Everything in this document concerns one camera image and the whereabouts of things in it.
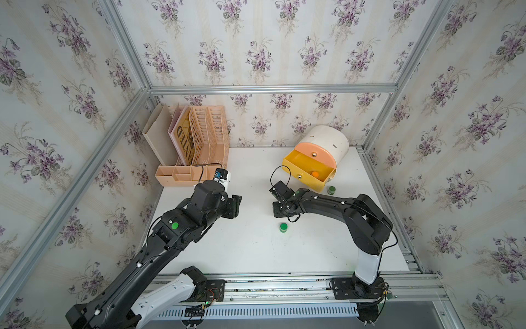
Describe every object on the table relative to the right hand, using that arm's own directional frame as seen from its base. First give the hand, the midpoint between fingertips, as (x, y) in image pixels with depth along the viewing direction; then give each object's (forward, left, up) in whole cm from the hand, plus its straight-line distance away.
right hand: (279, 212), depth 92 cm
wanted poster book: (+25, +45, +24) cm, 57 cm away
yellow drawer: (+17, -14, +10) cm, 24 cm away
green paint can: (+11, -26, +1) cm, 28 cm away
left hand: (-8, +15, +26) cm, 31 cm away
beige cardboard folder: (+24, +54, +25) cm, 65 cm away
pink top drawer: (+19, -17, +20) cm, 33 cm away
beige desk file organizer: (+42, +41, +2) cm, 58 cm away
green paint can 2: (-8, -1, +2) cm, 8 cm away
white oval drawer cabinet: (+28, -25, +20) cm, 43 cm away
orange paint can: (+14, -17, +11) cm, 24 cm away
